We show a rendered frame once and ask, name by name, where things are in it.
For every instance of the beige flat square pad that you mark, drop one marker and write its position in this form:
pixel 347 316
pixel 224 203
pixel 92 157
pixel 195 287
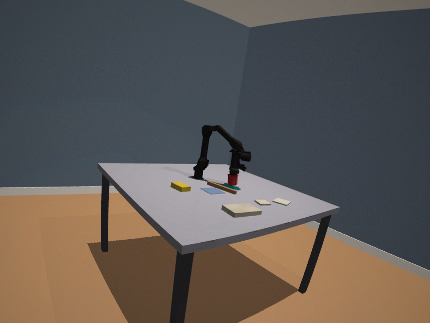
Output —
pixel 262 202

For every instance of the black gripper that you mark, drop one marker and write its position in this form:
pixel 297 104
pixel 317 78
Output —
pixel 233 168

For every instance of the cream flat square pad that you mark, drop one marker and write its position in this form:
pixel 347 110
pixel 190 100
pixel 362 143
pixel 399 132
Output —
pixel 282 201

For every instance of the yellow block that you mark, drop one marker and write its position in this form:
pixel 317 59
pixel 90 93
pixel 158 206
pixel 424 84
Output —
pixel 180 186

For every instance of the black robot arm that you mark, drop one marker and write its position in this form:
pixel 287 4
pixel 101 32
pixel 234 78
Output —
pixel 238 151

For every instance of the tan wooden flat bar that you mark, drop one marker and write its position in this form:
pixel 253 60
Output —
pixel 221 187

